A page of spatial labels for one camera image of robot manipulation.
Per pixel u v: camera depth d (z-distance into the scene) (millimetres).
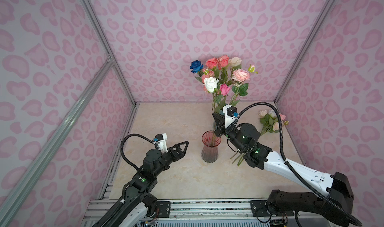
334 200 379
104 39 839
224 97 682
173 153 652
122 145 558
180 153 652
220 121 607
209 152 932
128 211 506
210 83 574
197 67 779
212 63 801
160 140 674
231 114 549
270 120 982
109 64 884
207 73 738
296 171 450
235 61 803
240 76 607
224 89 664
